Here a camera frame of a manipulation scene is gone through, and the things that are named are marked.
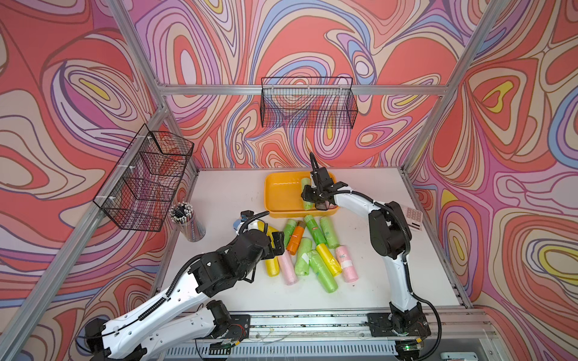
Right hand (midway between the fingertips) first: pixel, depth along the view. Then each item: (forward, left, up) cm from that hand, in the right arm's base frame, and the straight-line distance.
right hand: (304, 199), depth 101 cm
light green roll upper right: (-19, -10, -3) cm, 21 cm away
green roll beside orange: (-13, +7, -3) cm, 15 cm away
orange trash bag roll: (-18, +5, -2) cm, 19 cm away
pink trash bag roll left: (-30, +8, -2) cm, 32 cm away
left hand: (-28, +11, +17) cm, 35 cm away
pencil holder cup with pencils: (-13, +47, +12) cm, 50 cm away
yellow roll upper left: (-14, +16, -2) cm, 21 cm away
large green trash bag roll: (-36, -6, -3) cm, 37 cm away
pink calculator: (-9, -48, -4) cm, 49 cm away
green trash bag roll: (-30, +3, -3) cm, 30 cm away
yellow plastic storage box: (+6, +10, -4) cm, 13 cm away
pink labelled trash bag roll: (-32, -14, -2) cm, 35 cm away
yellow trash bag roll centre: (-29, -9, -2) cm, 30 cm away
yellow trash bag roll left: (-29, +14, -3) cm, 33 cm away
